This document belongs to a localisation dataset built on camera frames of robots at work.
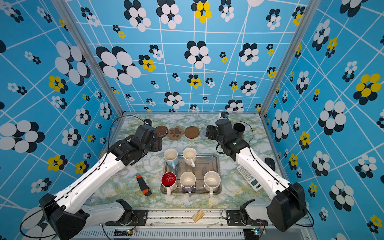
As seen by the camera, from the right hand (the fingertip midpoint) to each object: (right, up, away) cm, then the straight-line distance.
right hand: (214, 127), depth 80 cm
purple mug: (-15, -31, +4) cm, 34 cm away
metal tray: (-5, -23, +13) cm, 27 cm away
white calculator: (+23, -32, +2) cm, 40 cm away
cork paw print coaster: (-25, -4, +27) cm, 37 cm away
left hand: (-30, -6, -4) cm, 31 cm away
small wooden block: (-9, -44, -7) cm, 45 cm away
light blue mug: (-25, -18, +10) cm, 33 cm away
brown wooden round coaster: (-13, -4, +29) cm, 32 cm away
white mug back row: (-14, -17, +11) cm, 25 cm away
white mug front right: (-1, -30, +4) cm, 31 cm away
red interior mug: (-25, -31, +3) cm, 40 cm away
